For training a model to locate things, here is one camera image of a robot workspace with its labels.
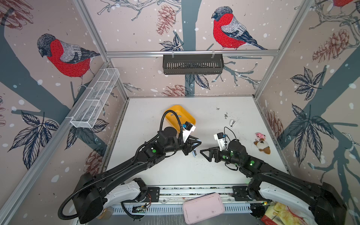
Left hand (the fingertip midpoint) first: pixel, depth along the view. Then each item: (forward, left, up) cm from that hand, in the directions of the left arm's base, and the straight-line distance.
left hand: (199, 142), depth 67 cm
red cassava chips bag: (-27, -38, -21) cm, 51 cm away
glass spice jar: (-26, +47, -26) cm, 60 cm away
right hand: (-1, -3, -11) cm, 11 cm away
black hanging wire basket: (+62, 0, +5) cm, 62 cm away
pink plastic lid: (-25, -2, -21) cm, 33 cm away
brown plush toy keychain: (+9, -44, -21) cm, 50 cm away
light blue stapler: (-3, +2, -6) cm, 7 cm away
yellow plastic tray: (+31, +16, -24) cm, 43 cm away
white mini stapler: (+26, -29, -21) cm, 44 cm away
